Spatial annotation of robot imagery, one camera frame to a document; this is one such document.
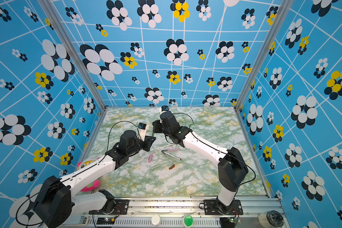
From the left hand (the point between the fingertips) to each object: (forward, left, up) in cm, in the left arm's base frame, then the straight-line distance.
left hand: (156, 135), depth 81 cm
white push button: (-39, -2, -11) cm, 40 cm away
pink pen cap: (-6, +5, -18) cm, 20 cm away
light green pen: (0, -3, -17) cm, 18 cm away
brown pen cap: (-11, -9, -19) cm, 23 cm away
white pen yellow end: (+3, -4, -18) cm, 19 cm away
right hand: (+5, +1, +5) cm, 7 cm away
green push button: (-39, -17, -9) cm, 43 cm away
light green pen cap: (-11, +2, -19) cm, 22 cm away
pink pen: (+1, -10, -19) cm, 21 cm away
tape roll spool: (-39, -53, -8) cm, 66 cm away
